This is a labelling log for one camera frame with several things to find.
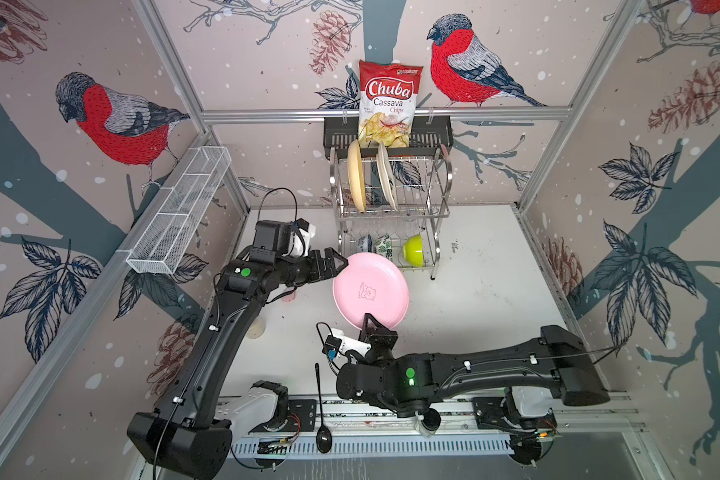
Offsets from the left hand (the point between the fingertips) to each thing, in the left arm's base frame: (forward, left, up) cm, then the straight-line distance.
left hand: (334, 266), depth 69 cm
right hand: (-11, -7, -9) cm, 16 cm away
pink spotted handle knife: (+6, +17, -27) cm, 32 cm away
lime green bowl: (+16, -23, -16) cm, 33 cm away
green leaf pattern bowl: (+17, -13, -14) cm, 26 cm away
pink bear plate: (-2, -10, -5) cm, 11 cm away
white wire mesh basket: (+17, +43, +2) cm, 46 cm away
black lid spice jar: (-5, +25, -26) cm, 37 cm away
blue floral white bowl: (+18, -7, -14) cm, 23 cm away
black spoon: (-31, +3, -28) cm, 42 cm away
